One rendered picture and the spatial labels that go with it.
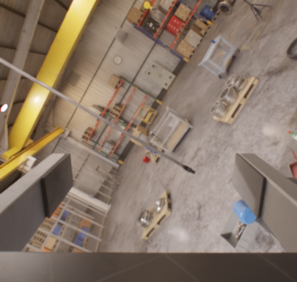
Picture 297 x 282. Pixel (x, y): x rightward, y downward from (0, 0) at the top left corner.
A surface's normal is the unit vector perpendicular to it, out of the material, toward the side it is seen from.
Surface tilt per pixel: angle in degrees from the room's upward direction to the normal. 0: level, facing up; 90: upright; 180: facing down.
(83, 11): 90
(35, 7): 90
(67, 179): 147
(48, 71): 90
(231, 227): 90
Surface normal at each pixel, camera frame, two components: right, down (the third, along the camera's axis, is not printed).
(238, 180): -1.00, 0.00
